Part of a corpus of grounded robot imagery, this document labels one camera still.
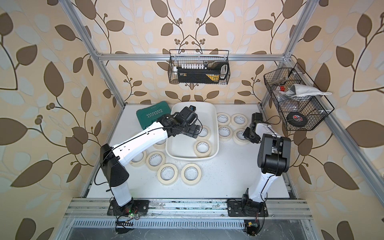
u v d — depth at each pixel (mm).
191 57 909
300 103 712
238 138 963
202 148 954
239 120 1107
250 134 842
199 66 825
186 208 753
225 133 1038
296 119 717
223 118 1118
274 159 507
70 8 722
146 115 1083
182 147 935
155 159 909
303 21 753
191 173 865
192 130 719
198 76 845
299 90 629
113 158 487
